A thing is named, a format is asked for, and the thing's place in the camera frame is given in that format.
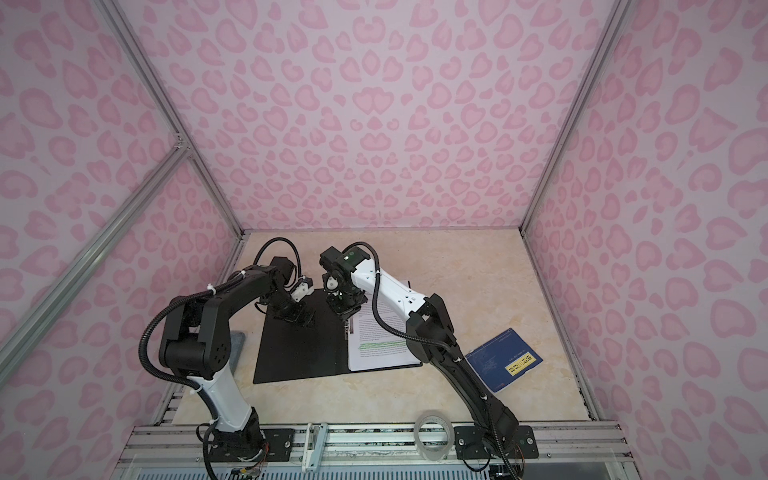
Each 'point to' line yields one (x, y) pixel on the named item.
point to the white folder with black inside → (289, 350)
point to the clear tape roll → (434, 454)
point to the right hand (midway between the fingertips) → (343, 314)
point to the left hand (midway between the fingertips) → (301, 316)
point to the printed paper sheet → (377, 337)
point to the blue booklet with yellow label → (503, 359)
